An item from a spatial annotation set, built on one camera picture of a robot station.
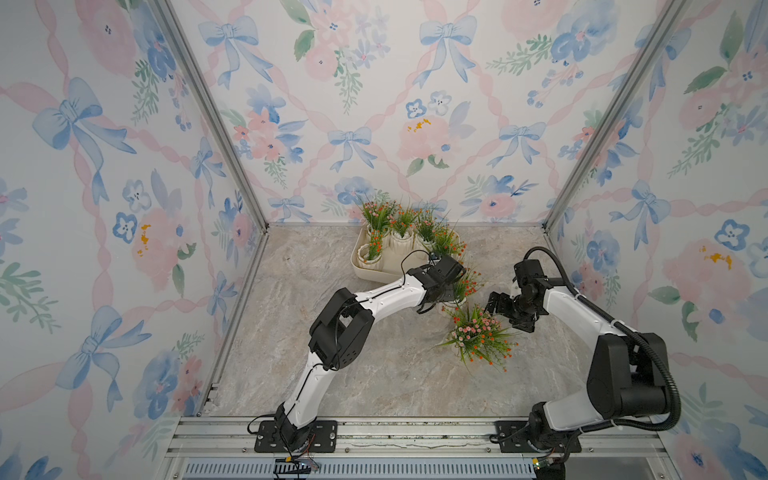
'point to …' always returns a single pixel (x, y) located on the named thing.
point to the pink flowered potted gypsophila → (378, 216)
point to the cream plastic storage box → (385, 252)
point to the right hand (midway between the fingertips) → (497, 303)
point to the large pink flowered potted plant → (479, 336)
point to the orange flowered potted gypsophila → (371, 253)
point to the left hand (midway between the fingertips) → (448, 290)
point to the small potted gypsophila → (426, 227)
